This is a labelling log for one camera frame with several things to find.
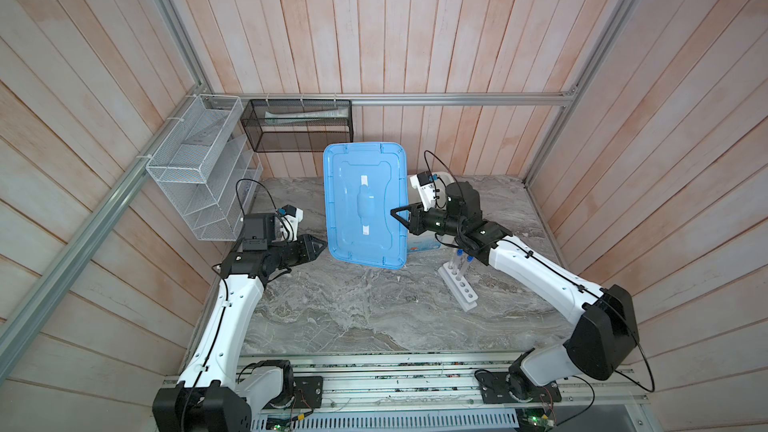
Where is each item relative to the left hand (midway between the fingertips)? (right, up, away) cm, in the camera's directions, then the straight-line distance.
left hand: (323, 250), depth 76 cm
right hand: (+18, +10, -1) cm, 21 cm away
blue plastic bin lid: (+11, +18, 0) cm, 21 cm away
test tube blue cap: (+33, +1, -16) cm, 37 cm away
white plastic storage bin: (+27, +3, -5) cm, 27 cm away
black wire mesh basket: (-18, +41, +27) cm, 52 cm away
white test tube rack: (+39, -12, +11) cm, 42 cm away
